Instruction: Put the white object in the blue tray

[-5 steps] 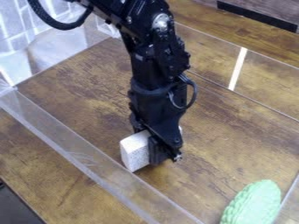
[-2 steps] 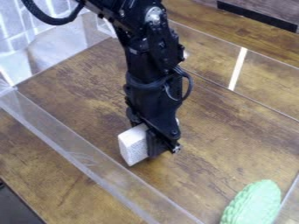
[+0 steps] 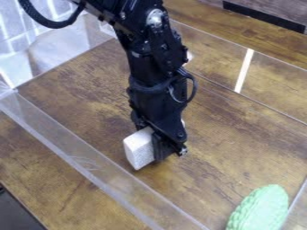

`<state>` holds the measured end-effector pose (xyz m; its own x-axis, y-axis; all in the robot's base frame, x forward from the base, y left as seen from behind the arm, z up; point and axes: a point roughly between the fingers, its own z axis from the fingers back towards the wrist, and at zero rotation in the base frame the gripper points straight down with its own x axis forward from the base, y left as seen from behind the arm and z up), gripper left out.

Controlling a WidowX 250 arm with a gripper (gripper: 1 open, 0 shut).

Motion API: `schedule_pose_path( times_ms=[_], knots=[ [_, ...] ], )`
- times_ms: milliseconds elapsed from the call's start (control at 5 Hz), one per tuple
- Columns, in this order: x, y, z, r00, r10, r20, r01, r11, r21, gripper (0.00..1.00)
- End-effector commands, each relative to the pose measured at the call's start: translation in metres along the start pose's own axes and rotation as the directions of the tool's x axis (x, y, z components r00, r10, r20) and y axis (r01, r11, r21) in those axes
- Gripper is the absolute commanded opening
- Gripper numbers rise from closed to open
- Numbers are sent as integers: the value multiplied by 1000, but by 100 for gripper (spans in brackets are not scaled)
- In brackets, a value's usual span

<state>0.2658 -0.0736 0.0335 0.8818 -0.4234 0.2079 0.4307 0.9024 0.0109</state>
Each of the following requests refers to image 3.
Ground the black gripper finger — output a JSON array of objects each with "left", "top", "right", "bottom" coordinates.
[
  {"left": 151, "top": 132, "right": 182, "bottom": 162},
  {"left": 131, "top": 110, "right": 148, "bottom": 130}
]

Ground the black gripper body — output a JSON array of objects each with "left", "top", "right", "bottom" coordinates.
[{"left": 127, "top": 71, "right": 190, "bottom": 156}]

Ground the white sponge block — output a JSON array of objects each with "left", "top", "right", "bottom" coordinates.
[{"left": 123, "top": 127, "right": 155, "bottom": 170}]

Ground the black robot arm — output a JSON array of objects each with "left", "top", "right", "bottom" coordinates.
[{"left": 70, "top": 0, "right": 195, "bottom": 161}]

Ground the green knitted object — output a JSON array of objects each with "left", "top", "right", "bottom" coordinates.
[{"left": 226, "top": 184, "right": 290, "bottom": 230}]

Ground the clear acrylic enclosure wall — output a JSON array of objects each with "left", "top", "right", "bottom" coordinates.
[{"left": 0, "top": 0, "right": 307, "bottom": 230}]

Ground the black cable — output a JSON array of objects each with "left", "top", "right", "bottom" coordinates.
[{"left": 18, "top": 0, "right": 88, "bottom": 30}]

